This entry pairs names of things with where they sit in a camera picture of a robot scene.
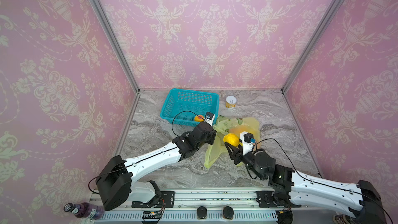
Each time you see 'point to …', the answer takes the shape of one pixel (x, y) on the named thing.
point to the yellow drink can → (230, 101)
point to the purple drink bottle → (85, 210)
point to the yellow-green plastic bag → (218, 150)
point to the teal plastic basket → (181, 106)
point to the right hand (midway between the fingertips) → (230, 141)
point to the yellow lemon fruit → (231, 138)
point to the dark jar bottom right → (342, 219)
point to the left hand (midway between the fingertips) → (214, 129)
